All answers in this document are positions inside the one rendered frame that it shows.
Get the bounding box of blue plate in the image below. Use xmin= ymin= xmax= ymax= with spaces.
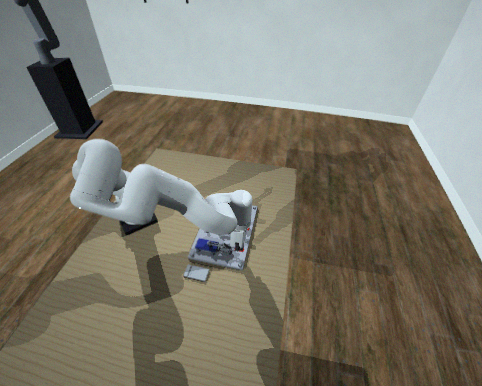
xmin=195 ymin=238 xmax=219 ymax=253

